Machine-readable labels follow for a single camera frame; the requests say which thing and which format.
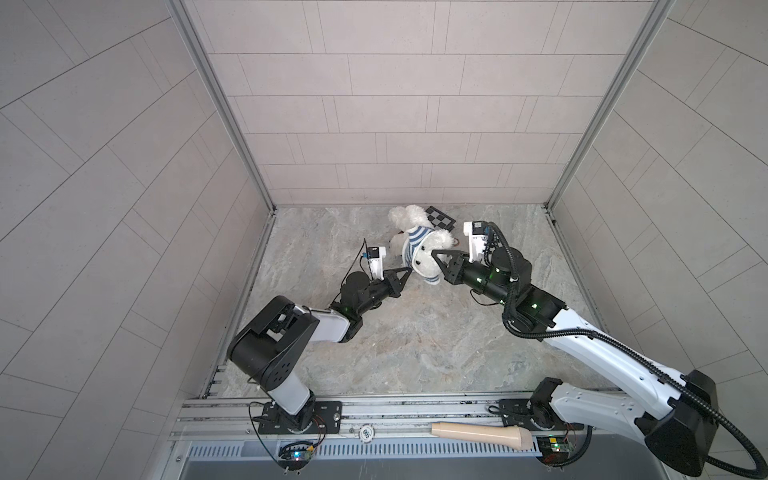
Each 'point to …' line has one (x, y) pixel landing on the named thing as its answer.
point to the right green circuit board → (552, 450)
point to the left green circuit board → (295, 455)
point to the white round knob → (366, 433)
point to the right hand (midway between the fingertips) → (429, 257)
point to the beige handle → (512, 436)
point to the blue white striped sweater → (416, 233)
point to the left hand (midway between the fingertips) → (417, 269)
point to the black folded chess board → (439, 218)
